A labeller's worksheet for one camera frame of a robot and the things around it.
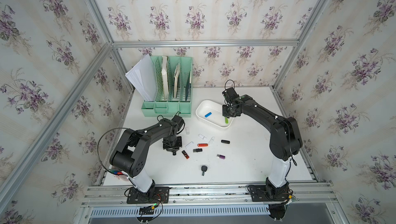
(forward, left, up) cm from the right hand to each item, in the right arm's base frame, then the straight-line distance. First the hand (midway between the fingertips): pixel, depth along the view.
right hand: (228, 113), depth 93 cm
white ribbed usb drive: (-12, +16, -9) cm, 22 cm away
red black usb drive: (-23, +26, -9) cm, 35 cm away
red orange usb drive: (-17, +16, -10) cm, 25 cm away
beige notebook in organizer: (+21, +33, +12) cm, 41 cm away
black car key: (-31, +15, -6) cm, 35 cm away
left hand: (-21, +30, -10) cm, 38 cm away
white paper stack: (+18, +54, +13) cm, 58 cm away
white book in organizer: (+17, +39, +13) cm, 45 cm away
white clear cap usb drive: (-7, +25, -10) cm, 28 cm away
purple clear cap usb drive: (-24, +5, -9) cm, 26 cm away
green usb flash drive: (0, 0, -9) cm, 9 cm away
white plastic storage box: (+1, +7, -9) cm, 11 cm away
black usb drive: (-15, +2, -9) cm, 17 cm away
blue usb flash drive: (+5, +12, -9) cm, 16 cm away
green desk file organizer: (+14, +30, -9) cm, 35 cm away
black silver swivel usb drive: (-23, +32, -8) cm, 40 cm away
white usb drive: (-17, +24, -9) cm, 31 cm away
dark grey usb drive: (-20, +19, -9) cm, 29 cm away
